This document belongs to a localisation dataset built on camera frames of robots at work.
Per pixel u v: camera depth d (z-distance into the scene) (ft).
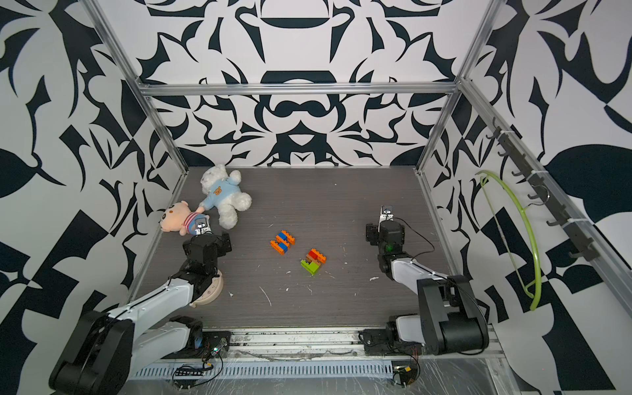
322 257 2.93
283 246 3.06
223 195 3.26
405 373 2.34
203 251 2.14
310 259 2.93
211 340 2.42
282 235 3.09
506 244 2.25
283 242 3.08
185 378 2.29
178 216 3.06
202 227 2.41
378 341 2.41
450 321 1.41
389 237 2.29
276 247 3.05
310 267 2.86
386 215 2.57
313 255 2.96
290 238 3.08
